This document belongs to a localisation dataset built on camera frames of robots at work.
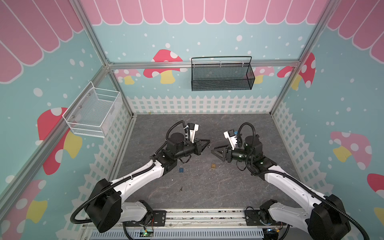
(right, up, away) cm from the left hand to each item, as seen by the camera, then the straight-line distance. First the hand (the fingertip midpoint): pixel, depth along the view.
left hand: (209, 144), depth 73 cm
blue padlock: (-16, -18, +17) cm, 29 cm away
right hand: (+2, -3, 0) cm, 3 cm away
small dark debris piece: (-15, -26, +11) cm, 33 cm away
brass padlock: (+4, -15, +18) cm, 24 cm away
